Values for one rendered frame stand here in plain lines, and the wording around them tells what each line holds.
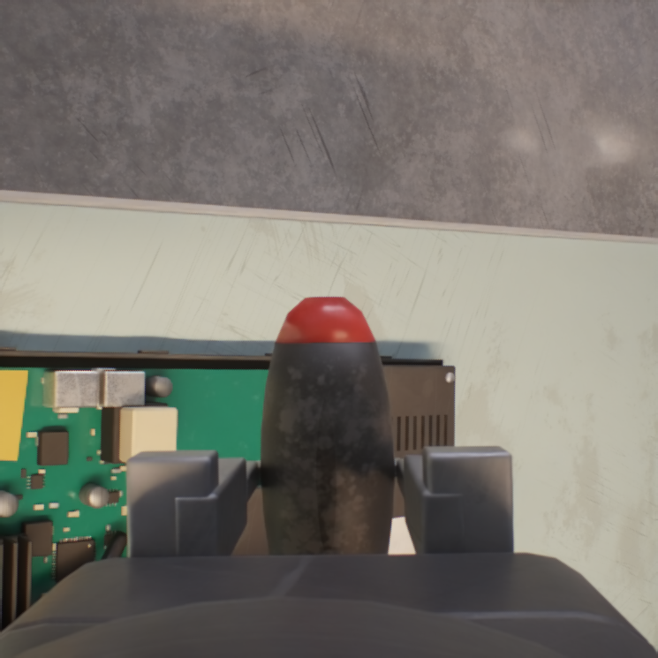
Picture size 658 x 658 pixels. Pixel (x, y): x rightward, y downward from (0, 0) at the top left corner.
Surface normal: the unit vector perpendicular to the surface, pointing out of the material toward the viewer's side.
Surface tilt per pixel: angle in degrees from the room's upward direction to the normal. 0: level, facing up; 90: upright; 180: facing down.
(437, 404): 0
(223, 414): 0
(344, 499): 26
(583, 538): 0
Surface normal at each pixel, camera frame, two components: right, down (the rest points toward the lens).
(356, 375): 0.49, -0.25
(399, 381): 0.62, -0.02
